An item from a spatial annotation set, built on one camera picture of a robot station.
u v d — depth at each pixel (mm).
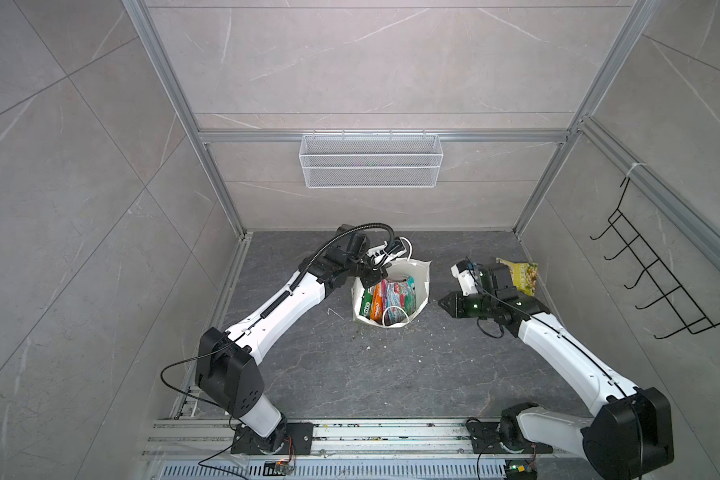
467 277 746
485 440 728
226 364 421
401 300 865
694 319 582
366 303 837
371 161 1004
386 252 642
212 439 746
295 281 519
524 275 1007
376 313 858
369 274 691
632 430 404
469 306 710
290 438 730
